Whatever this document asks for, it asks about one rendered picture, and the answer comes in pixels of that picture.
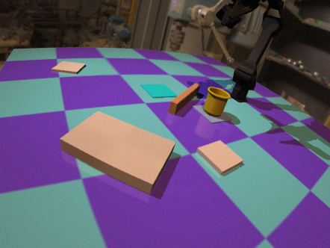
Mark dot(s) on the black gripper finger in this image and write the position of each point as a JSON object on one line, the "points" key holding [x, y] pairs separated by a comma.
{"points": [[226, 20], [242, 7]]}

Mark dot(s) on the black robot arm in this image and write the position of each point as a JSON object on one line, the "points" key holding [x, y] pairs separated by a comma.
{"points": [[245, 73]]}

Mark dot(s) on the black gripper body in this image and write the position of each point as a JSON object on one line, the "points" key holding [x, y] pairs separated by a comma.
{"points": [[220, 14]]}

